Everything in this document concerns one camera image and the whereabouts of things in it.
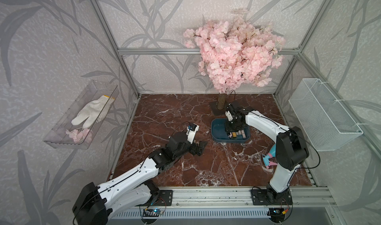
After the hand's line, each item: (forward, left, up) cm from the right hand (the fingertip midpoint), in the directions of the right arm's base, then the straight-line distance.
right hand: (226, 128), depth 92 cm
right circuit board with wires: (-43, -21, -9) cm, 49 cm away
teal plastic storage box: (-2, +4, -2) cm, 5 cm away
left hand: (-12, +16, +10) cm, 22 cm away
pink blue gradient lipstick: (-2, -3, -4) cm, 6 cm away
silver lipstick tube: (0, -12, -6) cm, 14 cm away
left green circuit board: (-42, +38, -7) cm, 57 cm away
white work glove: (-7, +65, +27) cm, 70 cm away
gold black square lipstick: (-1, -6, -6) cm, 8 cm away
